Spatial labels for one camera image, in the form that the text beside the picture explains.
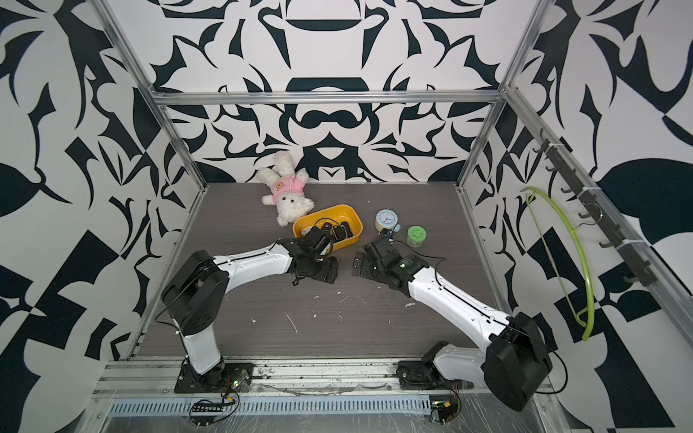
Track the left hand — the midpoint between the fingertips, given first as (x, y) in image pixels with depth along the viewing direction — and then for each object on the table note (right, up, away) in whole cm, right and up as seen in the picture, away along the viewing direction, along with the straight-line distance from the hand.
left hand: (325, 267), depth 92 cm
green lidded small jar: (+32, +10, +7) cm, 34 cm away
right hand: (+13, +3, -9) cm, 16 cm away
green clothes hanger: (+58, -2, -34) cm, 68 cm away
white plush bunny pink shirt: (-16, +27, +16) cm, 36 cm away
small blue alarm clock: (+23, +16, +13) cm, 31 cm away
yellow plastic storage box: (+2, +17, +17) cm, 24 cm away
